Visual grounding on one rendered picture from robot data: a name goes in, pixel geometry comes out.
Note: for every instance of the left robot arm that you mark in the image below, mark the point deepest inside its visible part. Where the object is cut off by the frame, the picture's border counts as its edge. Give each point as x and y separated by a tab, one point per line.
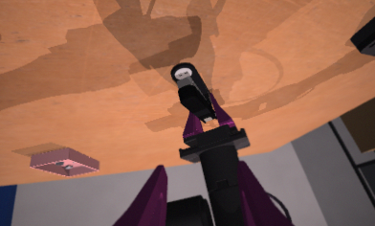
225	202

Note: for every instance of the pink rectangular tray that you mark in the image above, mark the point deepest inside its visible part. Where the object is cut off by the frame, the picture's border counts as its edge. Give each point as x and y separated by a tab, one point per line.
66	154

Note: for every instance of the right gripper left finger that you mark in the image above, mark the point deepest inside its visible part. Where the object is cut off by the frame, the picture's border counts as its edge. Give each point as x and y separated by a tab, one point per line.
149	206

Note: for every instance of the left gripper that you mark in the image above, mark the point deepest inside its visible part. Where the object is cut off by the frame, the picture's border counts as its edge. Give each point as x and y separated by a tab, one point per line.
217	148

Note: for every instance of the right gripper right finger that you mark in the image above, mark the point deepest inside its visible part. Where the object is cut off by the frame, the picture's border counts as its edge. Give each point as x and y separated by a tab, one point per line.
257	207

